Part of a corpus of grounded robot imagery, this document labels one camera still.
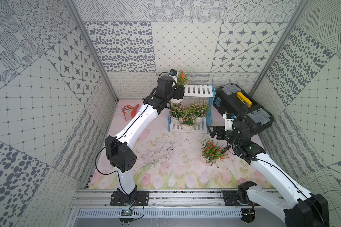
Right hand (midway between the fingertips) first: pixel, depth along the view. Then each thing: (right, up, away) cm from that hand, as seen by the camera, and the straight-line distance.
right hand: (214, 128), depth 80 cm
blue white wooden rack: (-6, +26, +39) cm, 47 cm away
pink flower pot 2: (-22, +10, +12) cm, 27 cm away
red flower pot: (-2, -13, -4) cm, 14 cm away
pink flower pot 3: (-15, +5, +8) cm, 18 cm away
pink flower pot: (-7, +11, +12) cm, 18 cm away
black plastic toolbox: (+16, +20, +19) cm, 32 cm away
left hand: (-18, +24, -4) cm, 30 cm away
